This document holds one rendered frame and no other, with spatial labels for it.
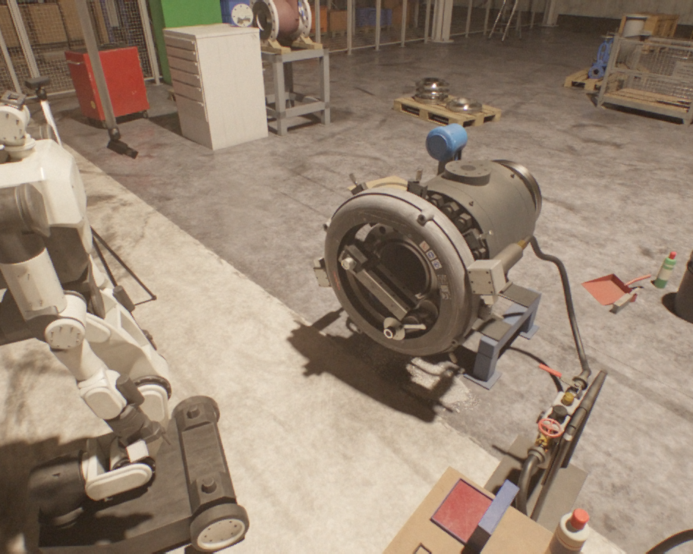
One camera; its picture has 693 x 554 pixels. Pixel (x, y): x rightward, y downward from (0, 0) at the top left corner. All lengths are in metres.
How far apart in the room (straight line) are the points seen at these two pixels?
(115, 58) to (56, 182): 5.63
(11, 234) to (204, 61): 4.42
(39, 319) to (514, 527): 1.27
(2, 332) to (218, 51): 4.35
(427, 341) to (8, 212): 1.51
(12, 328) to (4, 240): 0.41
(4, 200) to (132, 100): 5.89
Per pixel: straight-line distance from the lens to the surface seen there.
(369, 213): 1.89
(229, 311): 2.89
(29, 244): 1.11
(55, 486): 1.90
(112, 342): 1.47
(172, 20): 8.75
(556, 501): 2.16
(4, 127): 1.24
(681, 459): 2.53
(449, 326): 1.91
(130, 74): 6.90
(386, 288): 2.00
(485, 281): 1.76
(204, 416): 2.05
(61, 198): 1.22
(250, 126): 5.75
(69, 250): 1.29
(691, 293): 3.29
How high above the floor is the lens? 1.73
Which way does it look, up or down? 34 degrees down
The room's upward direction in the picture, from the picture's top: straight up
